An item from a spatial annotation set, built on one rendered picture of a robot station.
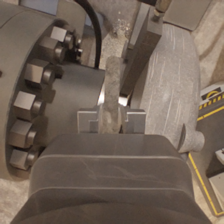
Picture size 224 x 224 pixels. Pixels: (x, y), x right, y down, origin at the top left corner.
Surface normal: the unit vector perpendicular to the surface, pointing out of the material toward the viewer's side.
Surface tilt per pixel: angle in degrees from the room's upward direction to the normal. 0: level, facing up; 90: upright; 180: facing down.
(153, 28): 50
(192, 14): 22
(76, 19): 0
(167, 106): 28
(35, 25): 59
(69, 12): 0
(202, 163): 0
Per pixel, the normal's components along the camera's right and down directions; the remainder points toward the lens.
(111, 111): 0.01, 0.29
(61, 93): 0.08, -0.20
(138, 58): -0.19, 0.85
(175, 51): 0.21, -0.39
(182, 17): -0.12, 0.67
